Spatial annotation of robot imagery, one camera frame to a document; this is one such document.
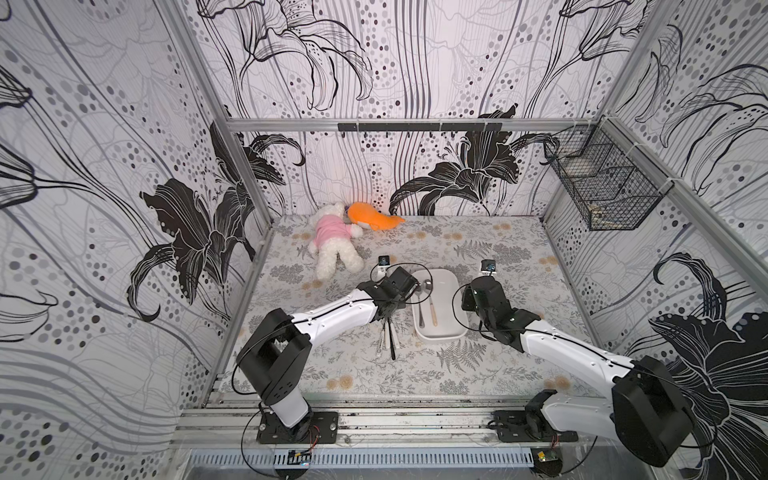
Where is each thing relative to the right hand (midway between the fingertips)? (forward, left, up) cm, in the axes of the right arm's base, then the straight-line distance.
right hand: (472, 284), depth 87 cm
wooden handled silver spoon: (+4, +12, -9) cm, 15 cm away
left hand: (-3, +24, -3) cm, 24 cm away
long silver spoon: (-11, +17, +14) cm, 24 cm away
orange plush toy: (+33, +36, -2) cm, 49 cm away
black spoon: (-14, +24, -10) cm, 30 cm away
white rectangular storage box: (-4, +10, -10) cm, 15 cm away
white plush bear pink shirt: (+19, +45, 0) cm, 49 cm away
